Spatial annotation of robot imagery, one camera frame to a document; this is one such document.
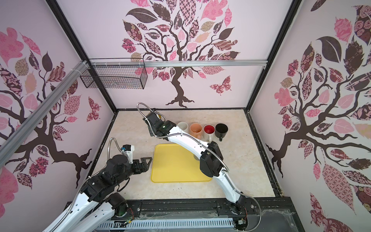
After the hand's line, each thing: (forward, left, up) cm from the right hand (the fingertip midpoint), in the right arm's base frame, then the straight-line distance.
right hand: (155, 124), depth 86 cm
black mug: (+2, -42, -10) cm, 43 cm away
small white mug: (+3, -34, -14) cm, 37 cm away
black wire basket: (+54, +41, -2) cm, 68 cm away
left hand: (-23, +3, -4) cm, 23 cm away
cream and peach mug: (+8, -25, -17) cm, 31 cm away
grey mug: (-13, -25, -20) cm, 34 cm away
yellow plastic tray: (-17, -9, -18) cm, 27 cm away
